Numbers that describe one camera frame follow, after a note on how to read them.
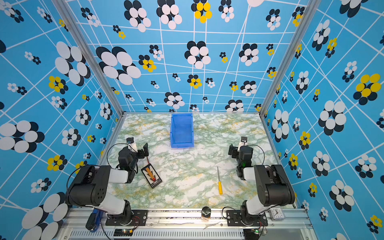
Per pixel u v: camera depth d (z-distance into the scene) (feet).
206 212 2.19
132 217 2.37
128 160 2.35
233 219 2.38
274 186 1.50
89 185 1.50
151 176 2.84
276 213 2.40
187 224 2.37
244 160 2.36
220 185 2.76
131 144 2.58
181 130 3.55
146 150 2.79
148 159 3.07
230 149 2.84
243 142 2.63
